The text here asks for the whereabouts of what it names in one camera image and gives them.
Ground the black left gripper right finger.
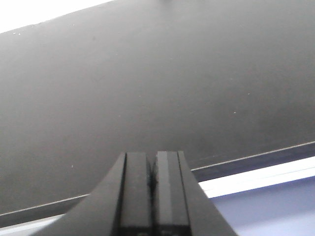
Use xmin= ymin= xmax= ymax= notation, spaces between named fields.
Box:
xmin=152 ymin=150 xmax=238 ymax=236

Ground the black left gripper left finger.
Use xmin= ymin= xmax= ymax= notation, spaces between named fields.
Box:
xmin=41 ymin=151 xmax=152 ymax=236

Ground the lab bench with blue cabinets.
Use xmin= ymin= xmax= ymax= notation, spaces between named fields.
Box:
xmin=0 ymin=0 xmax=315 ymax=236

